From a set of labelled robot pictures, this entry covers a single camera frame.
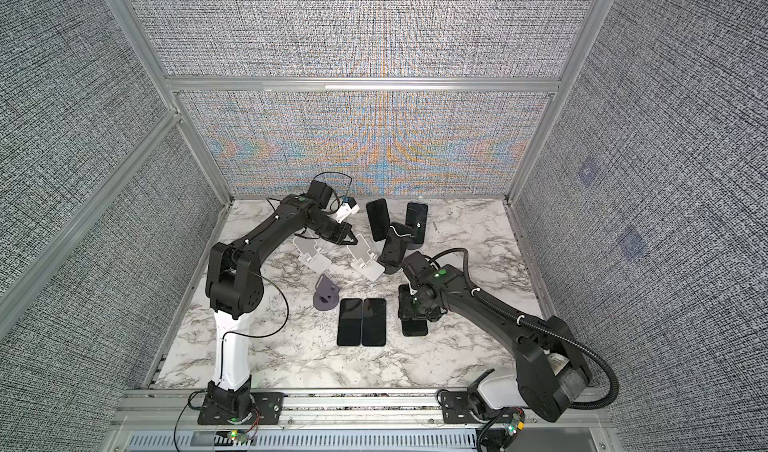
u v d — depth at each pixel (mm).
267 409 735
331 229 834
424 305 690
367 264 939
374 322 874
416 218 1005
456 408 730
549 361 416
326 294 874
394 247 944
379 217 1023
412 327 758
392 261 948
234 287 550
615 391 395
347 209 876
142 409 761
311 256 970
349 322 885
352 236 902
